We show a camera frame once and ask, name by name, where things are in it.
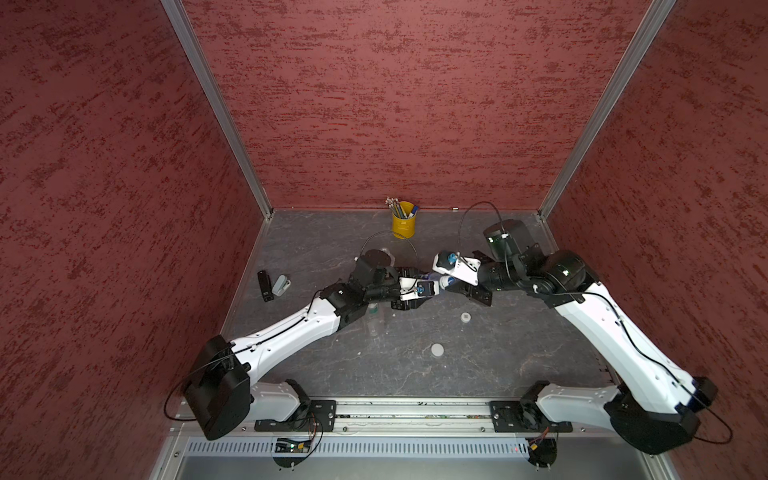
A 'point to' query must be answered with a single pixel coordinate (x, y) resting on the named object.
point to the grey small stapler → (281, 285)
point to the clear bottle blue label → (446, 281)
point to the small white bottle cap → (465, 317)
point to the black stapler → (265, 286)
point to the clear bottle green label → (374, 324)
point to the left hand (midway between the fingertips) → (424, 284)
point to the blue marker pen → (415, 209)
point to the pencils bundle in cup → (396, 208)
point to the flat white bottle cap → (437, 349)
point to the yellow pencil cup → (404, 228)
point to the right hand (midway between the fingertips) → (452, 283)
